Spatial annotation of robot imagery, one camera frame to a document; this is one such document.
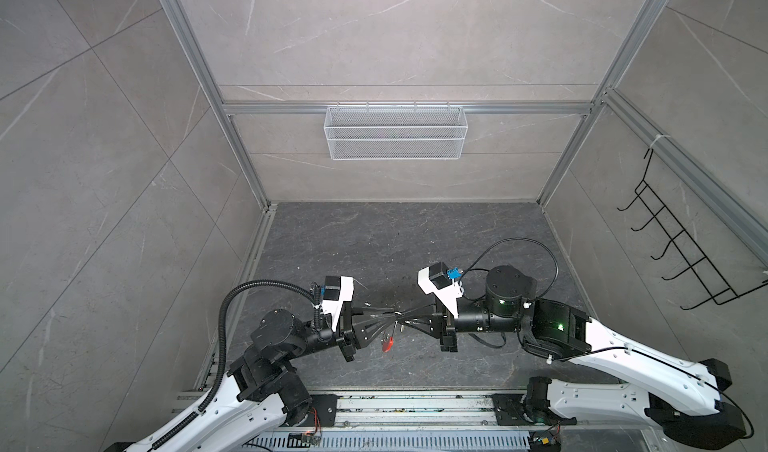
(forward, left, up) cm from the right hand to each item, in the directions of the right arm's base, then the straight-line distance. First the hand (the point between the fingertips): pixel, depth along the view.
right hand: (401, 316), depth 53 cm
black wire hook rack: (+5, -64, -3) cm, 65 cm away
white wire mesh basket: (+68, -1, -6) cm, 68 cm away
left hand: (0, +2, +1) cm, 2 cm away
